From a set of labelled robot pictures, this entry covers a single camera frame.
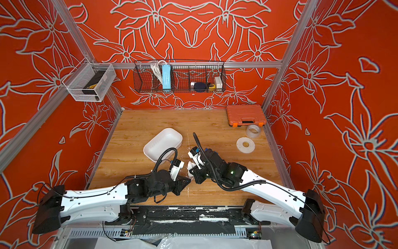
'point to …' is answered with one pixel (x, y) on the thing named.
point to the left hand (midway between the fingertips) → (191, 181)
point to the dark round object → (200, 87)
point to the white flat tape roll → (245, 144)
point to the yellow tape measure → (213, 87)
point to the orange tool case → (246, 114)
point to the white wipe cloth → (189, 165)
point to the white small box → (219, 83)
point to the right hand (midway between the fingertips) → (186, 173)
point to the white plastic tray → (169, 138)
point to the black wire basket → (180, 76)
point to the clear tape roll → (253, 130)
